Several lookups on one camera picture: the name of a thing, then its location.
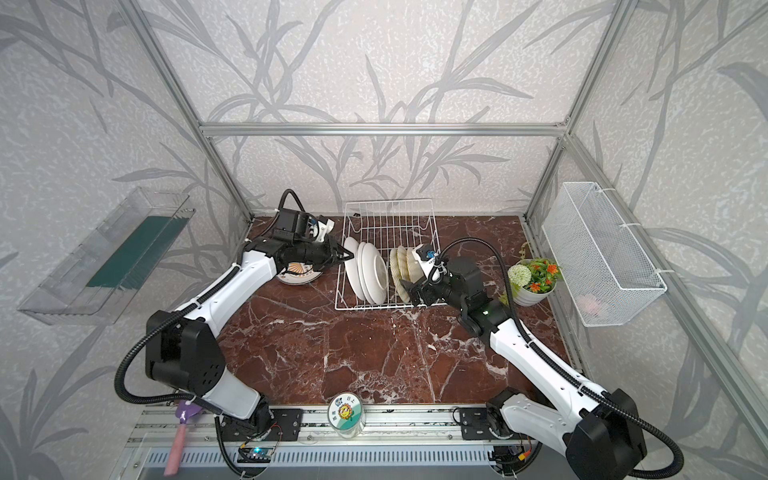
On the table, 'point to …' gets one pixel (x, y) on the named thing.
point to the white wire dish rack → (382, 235)
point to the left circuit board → (255, 455)
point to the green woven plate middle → (402, 257)
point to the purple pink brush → (183, 412)
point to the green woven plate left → (401, 290)
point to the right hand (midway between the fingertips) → (415, 267)
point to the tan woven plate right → (414, 267)
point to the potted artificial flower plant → (530, 280)
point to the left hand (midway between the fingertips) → (353, 254)
